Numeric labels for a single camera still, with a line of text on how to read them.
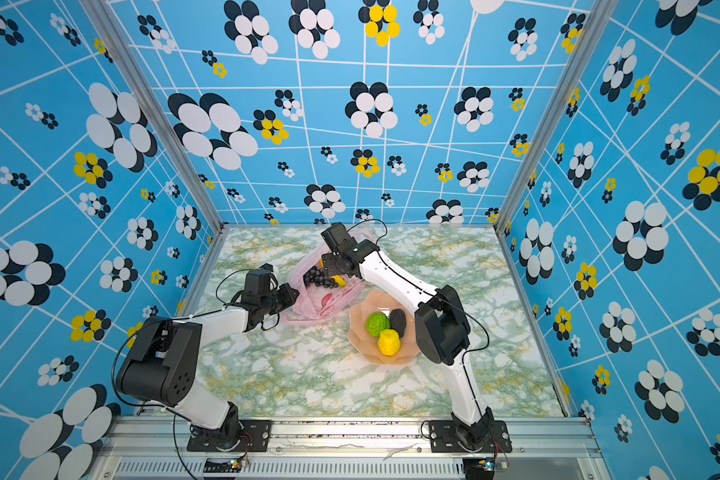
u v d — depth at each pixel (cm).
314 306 94
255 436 73
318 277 100
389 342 83
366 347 85
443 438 73
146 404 48
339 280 101
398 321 89
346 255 65
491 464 71
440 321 52
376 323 87
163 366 46
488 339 49
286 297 85
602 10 67
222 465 72
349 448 73
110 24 71
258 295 74
